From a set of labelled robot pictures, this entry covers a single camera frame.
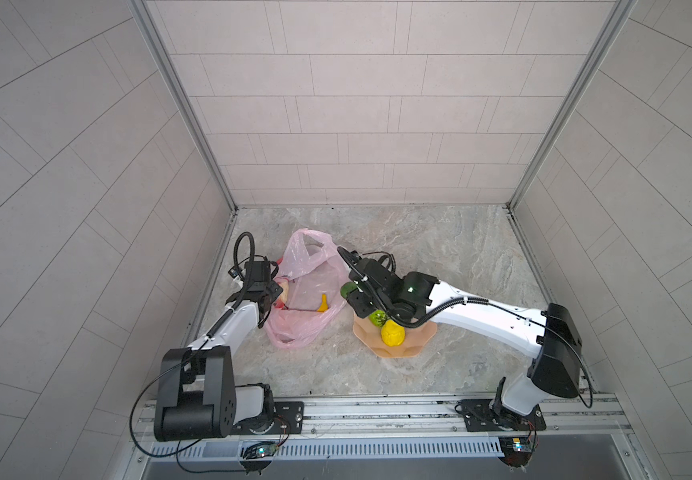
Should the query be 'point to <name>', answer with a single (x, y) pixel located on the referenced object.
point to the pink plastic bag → (318, 279)
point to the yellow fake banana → (324, 306)
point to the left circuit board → (259, 449)
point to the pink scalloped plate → (417, 338)
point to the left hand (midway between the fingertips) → (277, 282)
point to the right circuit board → (517, 450)
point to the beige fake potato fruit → (285, 292)
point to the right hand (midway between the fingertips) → (352, 298)
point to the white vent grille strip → (441, 447)
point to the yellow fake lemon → (392, 334)
